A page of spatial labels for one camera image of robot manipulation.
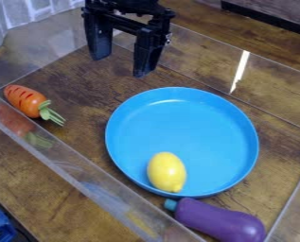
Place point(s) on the clear acrylic front wall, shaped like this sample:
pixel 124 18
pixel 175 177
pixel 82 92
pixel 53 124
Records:
pixel 128 209

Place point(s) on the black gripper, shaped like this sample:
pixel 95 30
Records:
pixel 103 15

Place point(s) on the blue round plastic tray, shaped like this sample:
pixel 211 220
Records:
pixel 194 124

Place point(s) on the yellow toy lemon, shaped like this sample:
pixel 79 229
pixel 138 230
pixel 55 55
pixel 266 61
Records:
pixel 166 172

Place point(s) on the white curtain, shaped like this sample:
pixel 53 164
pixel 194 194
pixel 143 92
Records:
pixel 20 12

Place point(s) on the orange toy carrot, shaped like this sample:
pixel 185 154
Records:
pixel 32 103

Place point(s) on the purple toy eggplant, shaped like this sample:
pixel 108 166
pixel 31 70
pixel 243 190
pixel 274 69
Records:
pixel 227 226

